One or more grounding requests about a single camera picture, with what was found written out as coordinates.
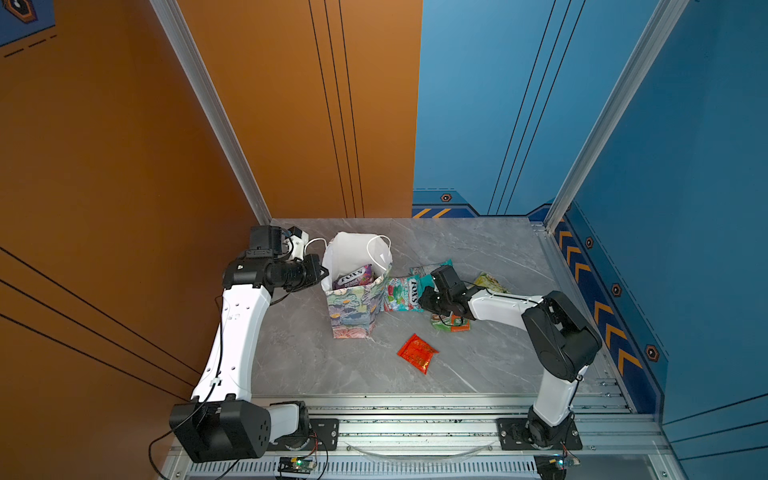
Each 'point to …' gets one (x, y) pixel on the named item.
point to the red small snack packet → (418, 352)
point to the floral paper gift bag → (353, 310)
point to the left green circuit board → (296, 464)
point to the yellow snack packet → (487, 281)
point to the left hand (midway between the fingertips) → (327, 268)
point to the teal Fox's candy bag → (402, 294)
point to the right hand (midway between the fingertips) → (416, 302)
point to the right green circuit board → (564, 462)
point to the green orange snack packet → (450, 322)
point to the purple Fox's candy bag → (355, 277)
